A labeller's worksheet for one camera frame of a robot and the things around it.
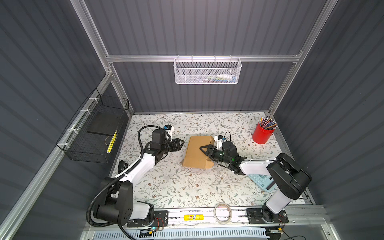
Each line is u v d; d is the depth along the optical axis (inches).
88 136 28.4
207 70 48.6
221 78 36.0
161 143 27.4
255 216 28.5
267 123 37.9
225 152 28.0
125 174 18.2
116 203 16.5
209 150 31.0
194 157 33.2
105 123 30.3
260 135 38.1
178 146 30.9
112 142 27.9
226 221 28.4
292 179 18.5
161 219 28.4
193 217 28.6
